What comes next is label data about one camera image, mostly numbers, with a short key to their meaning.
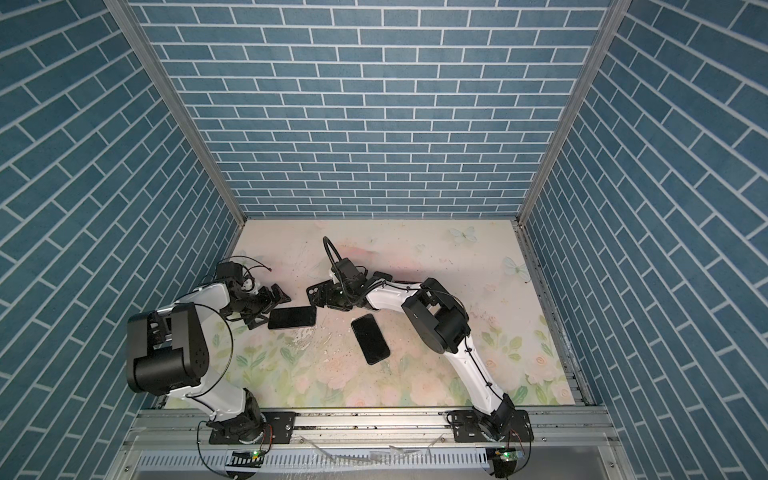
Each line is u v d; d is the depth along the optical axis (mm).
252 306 804
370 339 899
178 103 866
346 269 794
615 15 708
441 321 573
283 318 941
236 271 799
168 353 460
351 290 788
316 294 987
